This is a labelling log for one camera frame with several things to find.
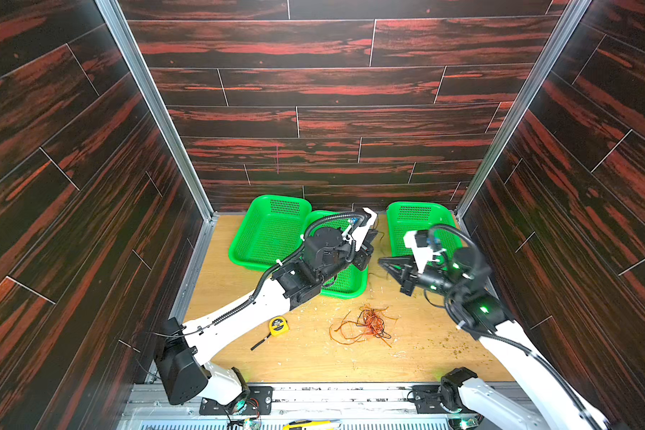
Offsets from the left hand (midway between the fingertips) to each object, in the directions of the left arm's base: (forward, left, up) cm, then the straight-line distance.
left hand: (375, 232), depth 65 cm
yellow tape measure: (-11, +28, -35) cm, 46 cm away
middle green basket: (+7, +3, -37) cm, 38 cm away
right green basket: (+36, -35, -31) cm, 59 cm away
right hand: (-4, -3, -5) cm, 7 cm away
